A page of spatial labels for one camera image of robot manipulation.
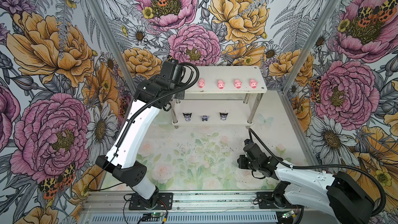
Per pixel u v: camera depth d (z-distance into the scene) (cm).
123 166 40
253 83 73
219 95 123
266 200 74
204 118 94
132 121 41
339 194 42
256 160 66
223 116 94
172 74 48
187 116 92
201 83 74
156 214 71
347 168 45
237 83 73
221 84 74
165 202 73
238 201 76
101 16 82
